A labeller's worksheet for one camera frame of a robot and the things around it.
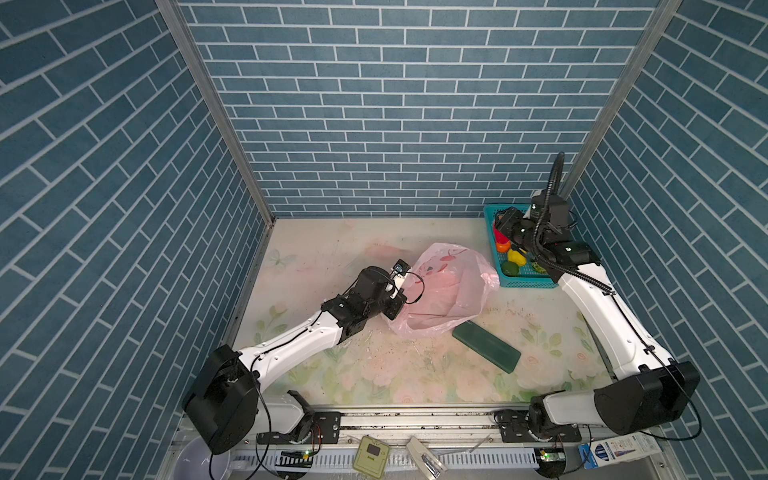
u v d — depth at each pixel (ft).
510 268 3.23
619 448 2.32
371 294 2.04
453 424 2.48
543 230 1.83
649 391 1.28
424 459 2.23
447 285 3.33
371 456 2.26
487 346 2.86
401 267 2.31
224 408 1.34
